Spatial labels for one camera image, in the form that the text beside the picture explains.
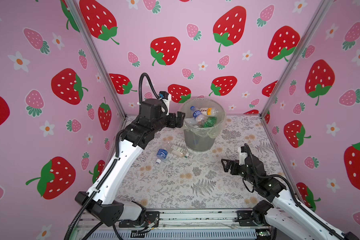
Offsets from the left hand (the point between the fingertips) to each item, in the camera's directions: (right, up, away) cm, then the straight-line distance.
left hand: (176, 112), depth 67 cm
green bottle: (+19, -3, +22) cm, 30 cm away
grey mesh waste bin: (+12, -16, +24) cm, 31 cm away
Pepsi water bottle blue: (+12, 0, +21) cm, 24 cm away
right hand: (+27, -25, +11) cm, 38 cm away
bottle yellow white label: (+19, +3, +23) cm, 30 cm away
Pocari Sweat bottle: (-11, -24, +25) cm, 37 cm away
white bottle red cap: (+7, -3, +23) cm, 24 cm away
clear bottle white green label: (0, -22, +26) cm, 35 cm away
